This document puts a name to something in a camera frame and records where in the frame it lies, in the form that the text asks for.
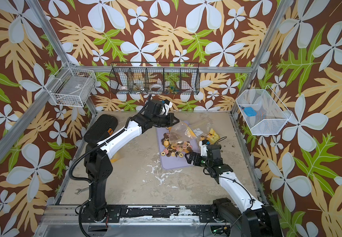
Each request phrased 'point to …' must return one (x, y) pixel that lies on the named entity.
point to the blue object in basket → (249, 111)
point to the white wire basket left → (75, 87)
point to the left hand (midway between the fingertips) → (181, 118)
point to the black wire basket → (154, 78)
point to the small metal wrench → (79, 190)
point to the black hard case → (103, 127)
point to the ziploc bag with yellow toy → (187, 131)
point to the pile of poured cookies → (178, 148)
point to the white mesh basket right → (271, 115)
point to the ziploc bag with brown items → (180, 133)
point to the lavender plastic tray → (168, 163)
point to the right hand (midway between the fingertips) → (190, 155)
